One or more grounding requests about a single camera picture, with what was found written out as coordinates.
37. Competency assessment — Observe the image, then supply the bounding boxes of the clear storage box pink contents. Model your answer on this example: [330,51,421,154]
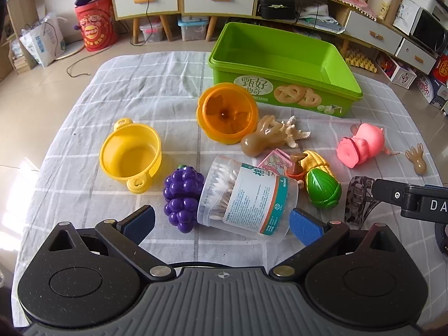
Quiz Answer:
[139,19,167,43]

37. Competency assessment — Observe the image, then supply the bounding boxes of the orange pumpkin-shaped toy bowl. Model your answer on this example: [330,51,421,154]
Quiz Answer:
[196,82,260,146]

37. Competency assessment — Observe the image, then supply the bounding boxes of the beige starfish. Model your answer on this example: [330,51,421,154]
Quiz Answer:
[276,117,311,148]

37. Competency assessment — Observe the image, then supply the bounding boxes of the pink pig toy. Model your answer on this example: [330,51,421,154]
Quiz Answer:
[337,123,386,168]

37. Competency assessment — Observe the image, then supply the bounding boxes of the large tan squid toy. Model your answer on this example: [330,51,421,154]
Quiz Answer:
[240,115,286,157]

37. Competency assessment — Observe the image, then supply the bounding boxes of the yellow egg tray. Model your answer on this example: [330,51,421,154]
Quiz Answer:
[345,47,377,74]

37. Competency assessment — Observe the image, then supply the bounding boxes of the small orange brown figure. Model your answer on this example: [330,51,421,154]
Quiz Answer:
[285,153,305,186]

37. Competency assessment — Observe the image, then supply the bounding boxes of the stack of folded cloths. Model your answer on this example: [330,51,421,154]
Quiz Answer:
[297,5,345,34]

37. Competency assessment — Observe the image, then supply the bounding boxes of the small tan squid toy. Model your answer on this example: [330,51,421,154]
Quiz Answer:
[405,143,428,176]

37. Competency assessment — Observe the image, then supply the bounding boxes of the yellow green toy corn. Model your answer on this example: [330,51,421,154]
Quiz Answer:
[301,150,342,211]

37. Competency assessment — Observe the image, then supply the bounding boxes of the green plastic storage box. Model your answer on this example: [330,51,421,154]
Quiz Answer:
[208,22,363,118]

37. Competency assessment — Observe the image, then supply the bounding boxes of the white paper bag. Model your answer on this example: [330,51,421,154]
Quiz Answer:
[19,12,67,69]

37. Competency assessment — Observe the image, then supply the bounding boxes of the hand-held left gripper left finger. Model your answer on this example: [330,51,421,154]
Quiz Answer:
[42,206,176,283]

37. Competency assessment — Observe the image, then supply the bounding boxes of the clear storage box blue lid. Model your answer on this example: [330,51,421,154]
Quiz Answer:
[177,17,209,42]

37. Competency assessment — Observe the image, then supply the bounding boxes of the pink card box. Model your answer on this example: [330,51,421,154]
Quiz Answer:
[257,149,291,172]

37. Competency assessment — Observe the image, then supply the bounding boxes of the red printed bucket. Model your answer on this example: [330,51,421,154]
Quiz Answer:
[74,0,118,52]

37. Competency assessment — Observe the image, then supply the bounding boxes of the clear cotton swab jar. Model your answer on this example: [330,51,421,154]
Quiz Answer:
[197,155,299,239]

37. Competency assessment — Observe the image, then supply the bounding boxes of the white red carton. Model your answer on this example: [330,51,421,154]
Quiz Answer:
[415,73,436,104]

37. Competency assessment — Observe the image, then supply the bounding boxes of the purple toy grapes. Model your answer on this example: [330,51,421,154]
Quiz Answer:
[163,164,205,233]

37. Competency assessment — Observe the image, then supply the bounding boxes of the black case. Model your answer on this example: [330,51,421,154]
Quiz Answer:
[258,0,296,20]

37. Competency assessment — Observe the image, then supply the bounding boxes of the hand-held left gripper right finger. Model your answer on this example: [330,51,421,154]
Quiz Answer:
[270,208,403,282]

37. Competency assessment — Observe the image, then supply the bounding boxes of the wooden cabinet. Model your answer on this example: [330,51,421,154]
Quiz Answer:
[108,0,442,76]

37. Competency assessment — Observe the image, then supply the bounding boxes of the white microwave oven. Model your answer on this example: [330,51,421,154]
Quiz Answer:
[392,5,447,58]

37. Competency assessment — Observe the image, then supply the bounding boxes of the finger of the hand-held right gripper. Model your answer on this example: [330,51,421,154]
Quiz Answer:
[371,178,408,205]

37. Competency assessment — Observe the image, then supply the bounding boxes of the white printed carton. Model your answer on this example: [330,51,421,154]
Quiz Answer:
[376,52,418,90]

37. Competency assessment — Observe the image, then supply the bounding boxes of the wooden side shelf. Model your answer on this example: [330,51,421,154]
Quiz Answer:
[0,0,39,74]

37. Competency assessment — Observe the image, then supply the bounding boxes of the yellow toy pot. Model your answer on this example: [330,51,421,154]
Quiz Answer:
[99,118,162,195]

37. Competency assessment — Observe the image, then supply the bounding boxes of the grey checked sheet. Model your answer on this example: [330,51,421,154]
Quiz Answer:
[12,52,448,330]

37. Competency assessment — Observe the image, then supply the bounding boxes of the leopard hair claw clip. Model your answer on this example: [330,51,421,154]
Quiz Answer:
[345,176,379,230]

